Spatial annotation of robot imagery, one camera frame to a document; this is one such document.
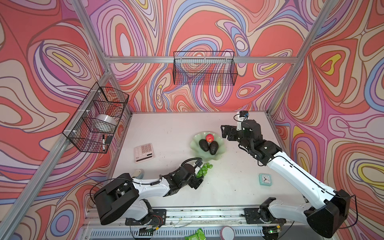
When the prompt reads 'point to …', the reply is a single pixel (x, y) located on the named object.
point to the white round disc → (227, 233)
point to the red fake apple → (209, 138)
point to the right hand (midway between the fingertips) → (229, 130)
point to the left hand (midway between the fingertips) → (199, 172)
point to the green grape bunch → (203, 170)
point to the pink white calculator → (143, 152)
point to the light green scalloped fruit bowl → (195, 146)
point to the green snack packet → (199, 235)
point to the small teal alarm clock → (265, 179)
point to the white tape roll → (106, 122)
